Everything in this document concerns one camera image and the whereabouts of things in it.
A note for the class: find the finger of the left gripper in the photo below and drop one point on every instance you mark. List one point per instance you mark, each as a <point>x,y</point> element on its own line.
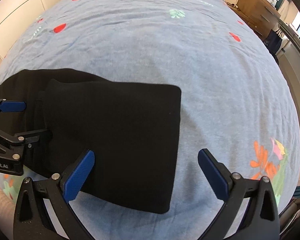
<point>11,106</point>
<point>19,143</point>

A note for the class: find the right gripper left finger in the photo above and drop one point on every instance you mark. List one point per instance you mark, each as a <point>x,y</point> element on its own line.
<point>31,218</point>

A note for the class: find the black pants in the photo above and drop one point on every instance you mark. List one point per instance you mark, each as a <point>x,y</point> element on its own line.
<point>132,128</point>

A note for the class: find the blue patterned bed sheet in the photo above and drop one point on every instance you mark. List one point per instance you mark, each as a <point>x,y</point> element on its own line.
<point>234,99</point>

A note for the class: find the dark navy bag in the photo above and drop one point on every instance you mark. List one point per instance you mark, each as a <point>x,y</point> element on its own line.
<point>273,41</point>

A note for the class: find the wooden drawer cabinet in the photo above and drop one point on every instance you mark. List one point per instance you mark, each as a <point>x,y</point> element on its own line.
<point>259,15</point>

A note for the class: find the grey metal rail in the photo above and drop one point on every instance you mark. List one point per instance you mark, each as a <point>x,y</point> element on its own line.
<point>290,34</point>

